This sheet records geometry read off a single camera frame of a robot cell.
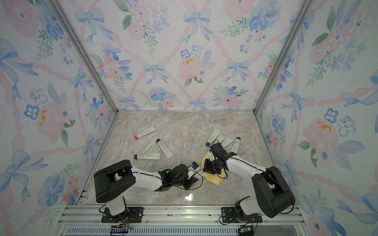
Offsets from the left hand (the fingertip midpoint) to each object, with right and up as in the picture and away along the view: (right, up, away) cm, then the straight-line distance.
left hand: (197, 178), depth 86 cm
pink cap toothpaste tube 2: (-4, +8, -10) cm, 13 cm away
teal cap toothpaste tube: (+21, +20, +15) cm, 32 cm away
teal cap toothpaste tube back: (+17, +22, +18) cm, 33 cm away
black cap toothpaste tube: (-19, +12, +10) cm, 24 cm away
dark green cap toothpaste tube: (+13, +24, +19) cm, 34 cm away
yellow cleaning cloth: (+10, 0, -2) cm, 10 cm away
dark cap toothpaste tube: (+26, +17, +12) cm, 33 cm away
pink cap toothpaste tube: (-36, +26, +20) cm, 49 cm away
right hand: (+5, +4, +2) cm, 7 cm away
